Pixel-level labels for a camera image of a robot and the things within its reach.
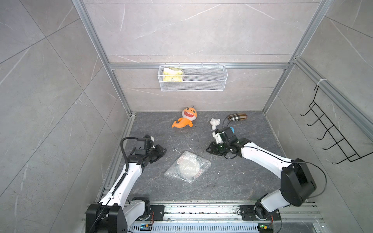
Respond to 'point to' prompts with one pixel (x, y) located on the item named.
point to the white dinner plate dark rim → (189, 167)
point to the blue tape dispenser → (232, 129)
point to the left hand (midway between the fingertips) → (165, 148)
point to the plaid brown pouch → (237, 116)
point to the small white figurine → (214, 122)
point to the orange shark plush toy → (189, 114)
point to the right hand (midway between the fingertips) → (209, 149)
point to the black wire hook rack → (340, 141)
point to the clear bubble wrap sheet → (172, 171)
